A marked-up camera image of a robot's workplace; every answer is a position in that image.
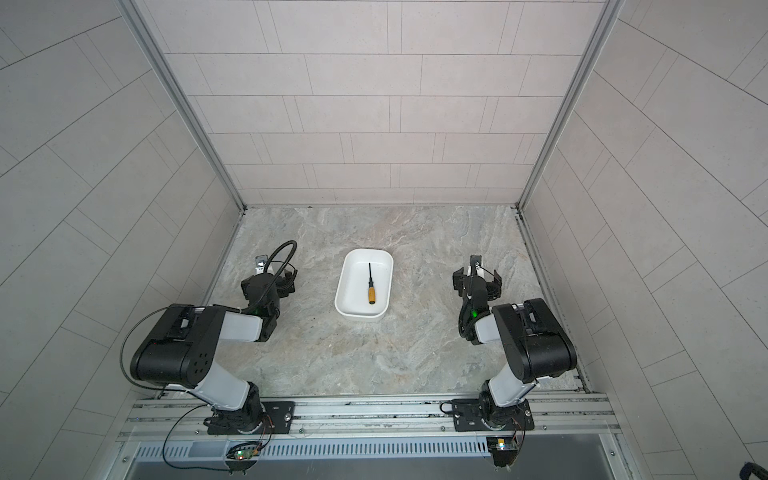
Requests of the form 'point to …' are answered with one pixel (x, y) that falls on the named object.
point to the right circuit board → (503, 449)
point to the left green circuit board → (243, 455)
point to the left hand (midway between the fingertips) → (278, 266)
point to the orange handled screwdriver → (372, 292)
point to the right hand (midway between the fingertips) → (478, 267)
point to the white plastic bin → (351, 296)
